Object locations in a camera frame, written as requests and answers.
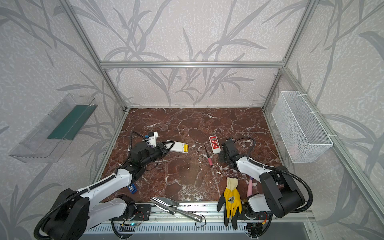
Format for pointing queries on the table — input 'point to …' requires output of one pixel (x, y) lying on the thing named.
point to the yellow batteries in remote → (186, 148)
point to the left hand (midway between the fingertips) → (176, 139)
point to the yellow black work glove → (230, 201)
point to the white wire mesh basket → (298, 132)
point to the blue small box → (132, 188)
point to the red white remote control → (215, 144)
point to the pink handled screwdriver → (209, 159)
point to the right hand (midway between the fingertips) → (223, 150)
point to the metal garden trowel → (171, 206)
